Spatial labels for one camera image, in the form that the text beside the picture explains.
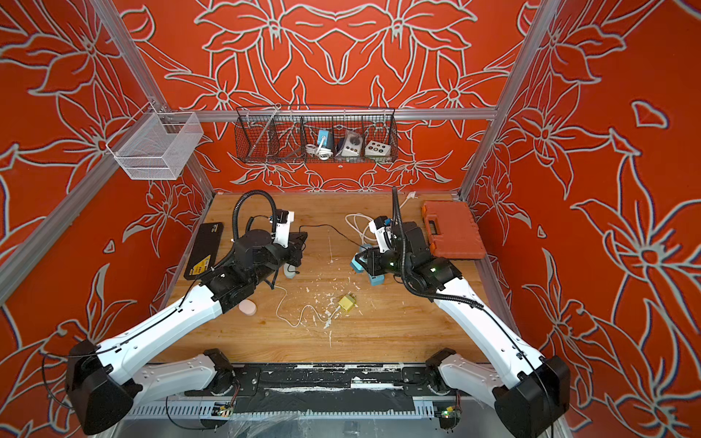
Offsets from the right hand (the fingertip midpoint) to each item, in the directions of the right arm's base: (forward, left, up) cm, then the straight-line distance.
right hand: (354, 257), depth 72 cm
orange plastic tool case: (+25, -37, -19) cm, 49 cm away
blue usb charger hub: (+4, -7, -21) cm, 22 cm away
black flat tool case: (+14, +55, -19) cm, 60 cm away
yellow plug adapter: (-4, +2, -21) cm, 21 cm away
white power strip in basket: (+39, +1, +9) cm, 41 cm away
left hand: (+6, +13, +4) cm, 15 cm away
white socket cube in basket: (+42, -7, +6) cm, 43 cm away
